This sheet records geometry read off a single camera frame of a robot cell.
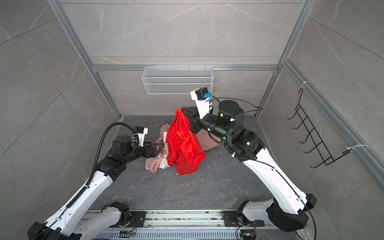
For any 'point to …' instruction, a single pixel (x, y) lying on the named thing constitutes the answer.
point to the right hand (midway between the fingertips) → (183, 108)
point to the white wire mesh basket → (177, 79)
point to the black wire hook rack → (326, 156)
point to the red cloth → (184, 149)
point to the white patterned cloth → (163, 164)
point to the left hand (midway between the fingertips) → (158, 141)
